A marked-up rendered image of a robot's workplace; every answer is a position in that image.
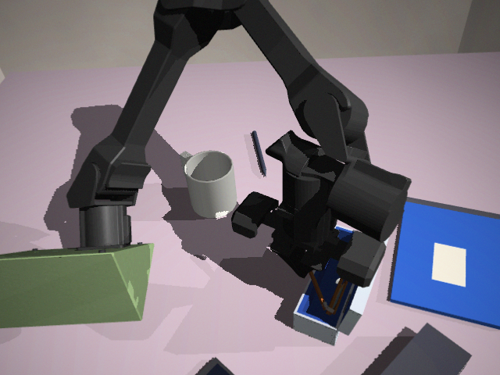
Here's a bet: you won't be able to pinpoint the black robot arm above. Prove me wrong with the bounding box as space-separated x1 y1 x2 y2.
66 0 412 251

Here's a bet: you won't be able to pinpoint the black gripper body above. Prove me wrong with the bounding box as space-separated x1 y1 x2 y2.
231 191 386 288

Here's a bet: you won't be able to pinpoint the brown glasses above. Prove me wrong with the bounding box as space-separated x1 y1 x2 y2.
309 271 348 315

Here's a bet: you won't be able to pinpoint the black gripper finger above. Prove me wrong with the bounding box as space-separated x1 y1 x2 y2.
270 242 306 277
300 251 330 278

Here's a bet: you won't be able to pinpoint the white mug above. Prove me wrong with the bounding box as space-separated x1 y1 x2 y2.
180 151 237 218

